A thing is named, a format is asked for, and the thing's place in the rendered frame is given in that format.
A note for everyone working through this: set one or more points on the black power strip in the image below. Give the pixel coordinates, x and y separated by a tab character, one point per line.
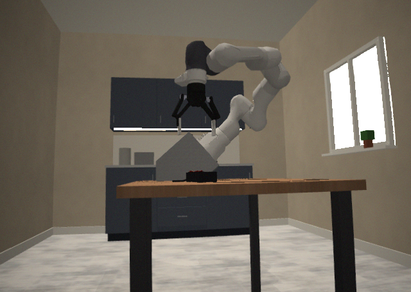
199	176

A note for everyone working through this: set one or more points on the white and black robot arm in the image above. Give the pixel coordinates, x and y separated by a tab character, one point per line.
202	61

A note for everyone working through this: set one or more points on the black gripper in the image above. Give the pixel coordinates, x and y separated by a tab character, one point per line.
196	98

